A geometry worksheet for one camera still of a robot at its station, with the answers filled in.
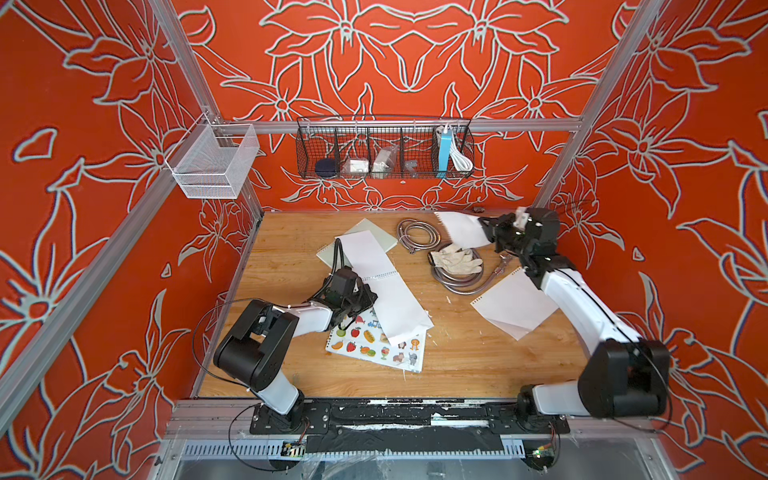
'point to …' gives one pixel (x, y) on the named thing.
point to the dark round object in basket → (326, 167)
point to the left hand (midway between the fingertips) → (378, 293)
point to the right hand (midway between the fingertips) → (472, 214)
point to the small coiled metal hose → (408, 224)
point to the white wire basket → (213, 160)
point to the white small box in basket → (359, 165)
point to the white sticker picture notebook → (365, 337)
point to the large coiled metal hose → (467, 283)
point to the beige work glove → (456, 259)
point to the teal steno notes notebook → (398, 308)
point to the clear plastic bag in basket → (385, 159)
